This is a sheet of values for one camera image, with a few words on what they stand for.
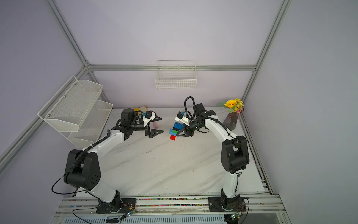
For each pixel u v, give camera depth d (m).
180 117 0.75
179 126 0.78
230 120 0.97
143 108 1.19
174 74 0.95
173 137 0.82
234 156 0.50
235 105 0.88
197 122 0.74
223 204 0.66
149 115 0.69
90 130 0.92
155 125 1.05
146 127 0.73
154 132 0.74
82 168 0.46
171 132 0.81
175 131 0.80
